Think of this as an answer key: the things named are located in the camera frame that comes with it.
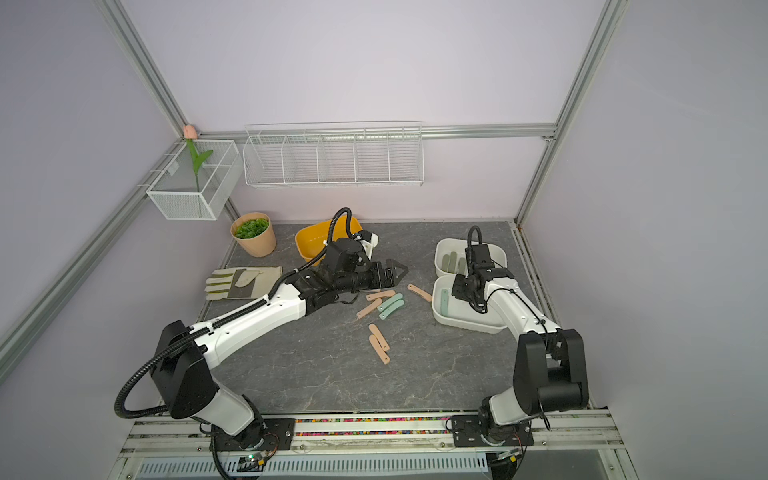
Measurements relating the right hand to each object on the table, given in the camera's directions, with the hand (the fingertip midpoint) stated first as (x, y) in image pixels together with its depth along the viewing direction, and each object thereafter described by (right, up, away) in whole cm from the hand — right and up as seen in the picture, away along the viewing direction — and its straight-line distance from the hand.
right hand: (462, 289), depth 91 cm
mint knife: (-4, -5, +6) cm, 9 cm away
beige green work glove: (-70, +1, +12) cm, 71 cm away
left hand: (-20, +6, -14) cm, 25 cm away
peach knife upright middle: (-30, -7, +5) cm, 31 cm away
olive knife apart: (-2, +7, +17) cm, 19 cm away
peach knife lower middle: (-26, -14, -1) cm, 29 cm away
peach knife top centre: (-23, -3, +8) cm, 25 cm away
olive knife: (0, +7, +18) cm, 19 cm away
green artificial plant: (-71, +19, +12) cm, 75 cm away
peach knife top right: (-11, -3, +8) cm, 14 cm away
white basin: (-2, -7, -2) cm, 8 cm away
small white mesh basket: (-85, +29, -5) cm, 90 cm away
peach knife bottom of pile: (-25, -17, -4) cm, 31 cm away
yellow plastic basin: (-53, +15, +24) cm, 61 cm away
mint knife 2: (-23, -5, +6) cm, 24 cm away
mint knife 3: (-22, -8, +5) cm, 24 cm away
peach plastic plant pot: (-69, +14, +15) cm, 72 cm away
